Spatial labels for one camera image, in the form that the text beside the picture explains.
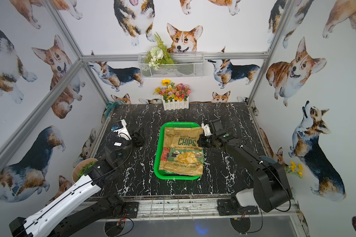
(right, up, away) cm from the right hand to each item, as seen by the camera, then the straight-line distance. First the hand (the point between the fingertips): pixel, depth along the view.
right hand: (200, 137), depth 85 cm
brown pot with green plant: (-64, -15, -6) cm, 66 cm away
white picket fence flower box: (-18, +21, +29) cm, 40 cm away
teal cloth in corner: (-70, +21, +36) cm, 82 cm away
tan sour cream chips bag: (-11, -10, 0) cm, 14 cm away
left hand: (-31, +8, -15) cm, 35 cm away
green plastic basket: (-24, -4, +5) cm, 25 cm away
